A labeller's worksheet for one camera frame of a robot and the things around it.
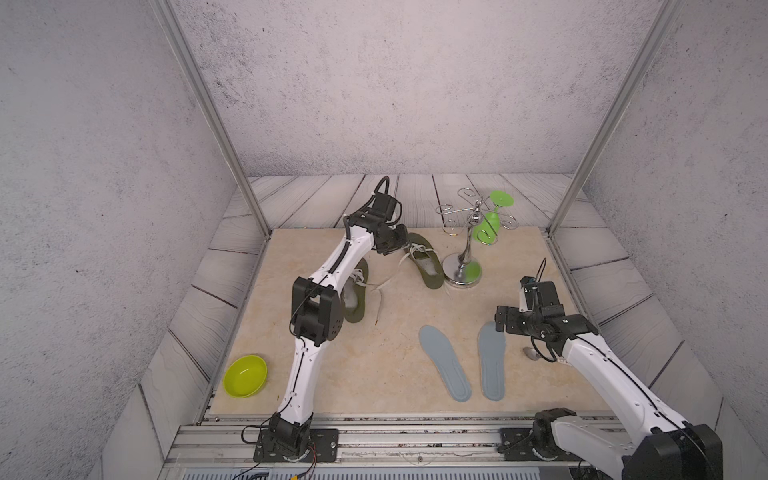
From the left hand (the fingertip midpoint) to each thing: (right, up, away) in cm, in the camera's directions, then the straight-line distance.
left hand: (412, 243), depth 94 cm
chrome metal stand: (+18, -9, +13) cm, 24 cm away
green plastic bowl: (-47, -37, -10) cm, 61 cm away
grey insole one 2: (+23, -32, -5) cm, 40 cm away
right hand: (+27, -20, -11) cm, 36 cm away
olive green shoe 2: (+5, -5, +12) cm, 14 cm away
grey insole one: (+8, -31, -3) cm, 33 cm away
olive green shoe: (-18, -16, +4) cm, 25 cm away
